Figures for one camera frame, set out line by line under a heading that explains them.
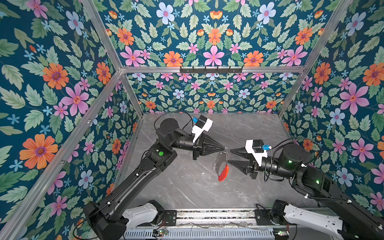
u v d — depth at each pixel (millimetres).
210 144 487
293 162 387
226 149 500
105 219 368
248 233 702
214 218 749
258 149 415
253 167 453
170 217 736
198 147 460
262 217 734
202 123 448
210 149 519
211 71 926
